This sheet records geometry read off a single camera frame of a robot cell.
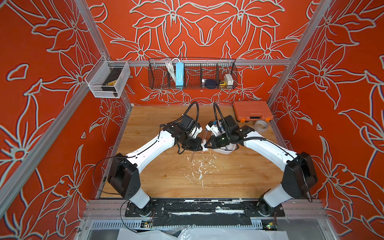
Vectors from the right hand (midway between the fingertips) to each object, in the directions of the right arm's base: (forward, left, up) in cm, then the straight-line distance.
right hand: (202, 146), depth 78 cm
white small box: (+39, -17, +15) cm, 45 cm away
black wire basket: (+50, +10, +13) cm, 53 cm away
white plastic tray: (+4, -15, -10) cm, 19 cm away
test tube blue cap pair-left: (+6, -2, +6) cm, 9 cm away
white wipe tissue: (-1, -1, -1) cm, 2 cm away
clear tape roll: (+27, -44, -16) cm, 54 cm away
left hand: (-1, 0, 0) cm, 1 cm away
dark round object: (+40, -6, +12) cm, 42 cm away
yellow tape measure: (+40, -14, +11) cm, 43 cm away
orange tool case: (+40, -37, -13) cm, 56 cm away
